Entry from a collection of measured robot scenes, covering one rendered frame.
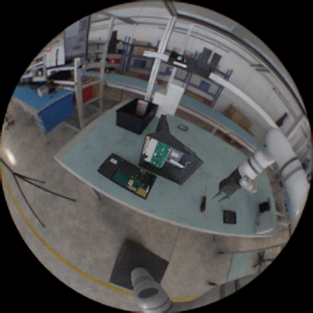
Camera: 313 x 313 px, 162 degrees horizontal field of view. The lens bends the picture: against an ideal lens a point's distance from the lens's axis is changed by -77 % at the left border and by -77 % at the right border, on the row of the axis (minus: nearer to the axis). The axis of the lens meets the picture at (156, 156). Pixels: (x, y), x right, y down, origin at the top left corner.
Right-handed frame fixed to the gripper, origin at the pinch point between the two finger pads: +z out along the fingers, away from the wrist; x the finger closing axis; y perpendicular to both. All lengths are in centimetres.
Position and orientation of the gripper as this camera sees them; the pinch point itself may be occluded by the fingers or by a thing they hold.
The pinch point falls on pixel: (215, 200)
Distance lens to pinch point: 53.5
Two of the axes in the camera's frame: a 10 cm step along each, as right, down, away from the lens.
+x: -8.8, -4.7, 0.7
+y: 3.8, -6.0, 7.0
